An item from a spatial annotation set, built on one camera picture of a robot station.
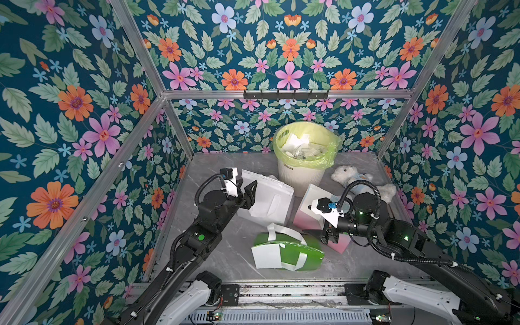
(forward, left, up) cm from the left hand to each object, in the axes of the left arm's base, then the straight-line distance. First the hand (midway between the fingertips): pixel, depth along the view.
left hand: (252, 181), depth 68 cm
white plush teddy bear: (+18, -45, -25) cm, 55 cm away
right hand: (-12, -18, -1) cm, 22 cm away
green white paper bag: (-20, -8, -10) cm, 24 cm away
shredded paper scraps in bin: (+29, -23, -14) cm, 40 cm away
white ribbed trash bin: (+11, -20, -16) cm, 28 cm away
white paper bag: (0, -7, -15) cm, 17 cm away
